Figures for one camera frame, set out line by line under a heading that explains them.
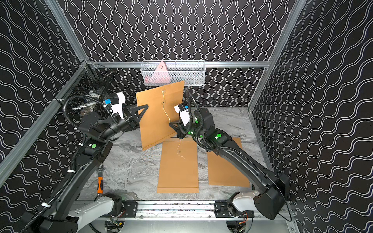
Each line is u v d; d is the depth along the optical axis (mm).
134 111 547
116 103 494
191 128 578
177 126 651
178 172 882
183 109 574
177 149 971
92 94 898
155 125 675
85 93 904
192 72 1033
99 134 487
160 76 895
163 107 648
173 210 756
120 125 534
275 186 395
